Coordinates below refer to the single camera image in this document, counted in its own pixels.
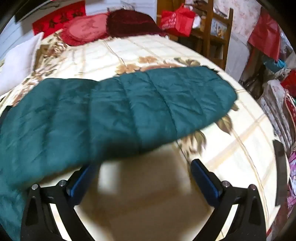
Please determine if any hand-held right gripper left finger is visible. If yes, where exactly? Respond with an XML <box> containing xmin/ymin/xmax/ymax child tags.
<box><xmin>20</xmin><ymin>161</ymin><xmax>100</xmax><ymax>241</ymax></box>

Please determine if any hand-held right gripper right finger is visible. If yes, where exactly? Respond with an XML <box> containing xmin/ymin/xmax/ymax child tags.
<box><xmin>190</xmin><ymin>159</ymin><xmax>269</xmax><ymax>241</ymax></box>

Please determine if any dark green padded garment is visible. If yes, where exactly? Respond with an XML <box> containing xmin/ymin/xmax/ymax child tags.
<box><xmin>0</xmin><ymin>66</ymin><xmax>238</xmax><ymax>241</ymax></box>

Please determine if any pink cloth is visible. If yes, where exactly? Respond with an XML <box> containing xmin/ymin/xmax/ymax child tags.
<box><xmin>286</xmin><ymin>151</ymin><xmax>296</xmax><ymax>210</ymax></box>

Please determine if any floral cloth bundle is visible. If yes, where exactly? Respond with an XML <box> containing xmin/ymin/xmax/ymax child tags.
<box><xmin>258</xmin><ymin>79</ymin><xmax>296</xmax><ymax>150</ymax></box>

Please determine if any white pillow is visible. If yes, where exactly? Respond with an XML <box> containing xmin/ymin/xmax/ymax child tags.
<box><xmin>0</xmin><ymin>32</ymin><xmax>44</xmax><ymax>96</ymax></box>

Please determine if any teal cloth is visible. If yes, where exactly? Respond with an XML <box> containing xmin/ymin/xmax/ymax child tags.
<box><xmin>265</xmin><ymin>57</ymin><xmax>287</xmax><ymax>73</ymax></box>

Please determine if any floral checked bedsheet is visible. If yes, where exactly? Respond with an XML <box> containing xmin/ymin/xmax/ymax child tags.
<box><xmin>0</xmin><ymin>32</ymin><xmax>289</xmax><ymax>241</ymax></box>

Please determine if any wooden chair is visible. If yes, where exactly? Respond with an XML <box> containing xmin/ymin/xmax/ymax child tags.
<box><xmin>157</xmin><ymin>0</ymin><xmax>234</xmax><ymax>70</ymax></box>

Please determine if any red heart-shaped cushion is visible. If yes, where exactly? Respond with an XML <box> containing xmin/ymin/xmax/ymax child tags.
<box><xmin>60</xmin><ymin>13</ymin><xmax>110</xmax><ymax>46</ymax></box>

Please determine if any large red hanging bag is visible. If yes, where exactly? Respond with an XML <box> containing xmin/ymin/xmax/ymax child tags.
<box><xmin>247</xmin><ymin>9</ymin><xmax>282</xmax><ymax>61</ymax></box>

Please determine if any red plastic bag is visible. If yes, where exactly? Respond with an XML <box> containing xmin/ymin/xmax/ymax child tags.
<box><xmin>161</xmin><ymin>3</ymin><xmax>197</xmax><ymax>37</ymax></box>

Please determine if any dark red fuzzy cushion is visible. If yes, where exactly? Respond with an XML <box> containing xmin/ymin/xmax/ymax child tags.
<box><xmin>106</xmin><ymin>9</ymin><xmax>167</xmax><ymax>38</ymax></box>

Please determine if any red wall banner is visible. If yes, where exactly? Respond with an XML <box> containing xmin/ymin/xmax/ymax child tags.
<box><xmin>32</xmin><ymin>0</ymin><xmax>86</xmax><ymax>36</ymax></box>

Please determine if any black wall television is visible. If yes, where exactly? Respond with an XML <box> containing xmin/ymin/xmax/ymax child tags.
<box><xmin>14</xmin><ymin>0</ymin><xmax>55</xmax><ymax>23</ymax></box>

